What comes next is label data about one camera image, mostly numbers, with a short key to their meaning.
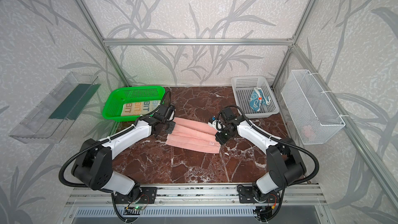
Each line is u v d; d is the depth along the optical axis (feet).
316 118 1.99
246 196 2.40
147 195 2.40
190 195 2.47
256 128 1.78
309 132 2.40
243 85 4.21
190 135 3.04
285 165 1.42
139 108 3.44
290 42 3.07
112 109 3.36
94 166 1.42
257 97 3.43
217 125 2.53
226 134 2.40
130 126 1.85
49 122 2.08
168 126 2.58
